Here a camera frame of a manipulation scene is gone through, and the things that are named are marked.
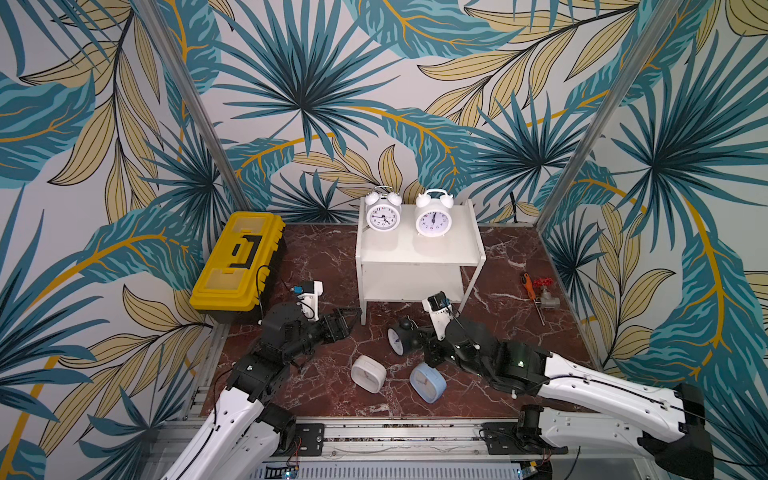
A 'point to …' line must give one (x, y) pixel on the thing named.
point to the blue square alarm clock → (429, 382)
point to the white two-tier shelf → (404, 264)
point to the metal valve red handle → (546, 301)
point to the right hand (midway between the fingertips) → (414, 332)
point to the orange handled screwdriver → (532, 293)
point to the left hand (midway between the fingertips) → (352, 319)
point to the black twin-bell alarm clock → (404, 337)
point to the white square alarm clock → (368, 373)
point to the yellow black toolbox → (243, 269)
